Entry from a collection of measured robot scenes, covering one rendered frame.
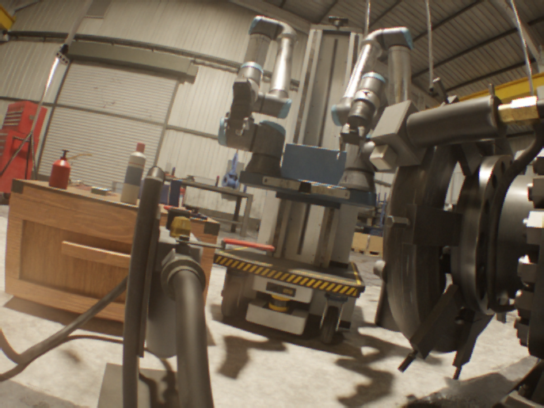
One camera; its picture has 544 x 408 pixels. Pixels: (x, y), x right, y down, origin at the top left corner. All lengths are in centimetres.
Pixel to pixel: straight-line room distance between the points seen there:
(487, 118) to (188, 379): 52
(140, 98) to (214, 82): 246
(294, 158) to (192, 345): 132
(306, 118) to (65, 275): 138
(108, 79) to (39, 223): 910
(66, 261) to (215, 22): 1020
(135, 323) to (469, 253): 67
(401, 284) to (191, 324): 48
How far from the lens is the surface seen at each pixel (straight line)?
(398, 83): 138
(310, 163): 148
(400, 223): 53
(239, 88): 96
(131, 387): 46
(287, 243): 154
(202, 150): 896
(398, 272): 64
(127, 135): 923
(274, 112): 115
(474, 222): 70
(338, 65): 180
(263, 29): 156
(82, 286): 111
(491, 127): 51
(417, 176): 63
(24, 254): 117
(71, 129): 992
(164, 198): 171
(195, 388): 25
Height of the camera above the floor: 53
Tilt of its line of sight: 2 degrees up
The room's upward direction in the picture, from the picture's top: 11 degrees clockwise
